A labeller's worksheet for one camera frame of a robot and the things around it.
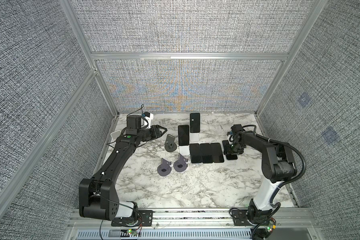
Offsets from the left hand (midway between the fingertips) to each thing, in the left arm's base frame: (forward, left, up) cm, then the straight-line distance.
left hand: (164, 130), depth 81 cm
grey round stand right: (-12, -8, -19) cm, 24 cm away
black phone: (-4, -37, -13) cm, 39 cm away
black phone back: (+15, -19, -8) cm, 26 cm away
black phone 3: (-1, -19, -23) cm, 29 cm away
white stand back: (+10, -19, -21) cm, 30 cm away
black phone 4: (-2, -26, -23) cm, 35 cm away
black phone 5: (-2, -33, -23) cm, 40 cm away
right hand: (-2, -41, -23) cm, 47 cm away
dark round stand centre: (+2, -2, -17) cm, 17 cm away
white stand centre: (0, -12, -21) cm, 24 cm away
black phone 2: (+5, -11, -11) cm, 16 cm away
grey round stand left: (-14, +1, -18) cm, 23 cm away
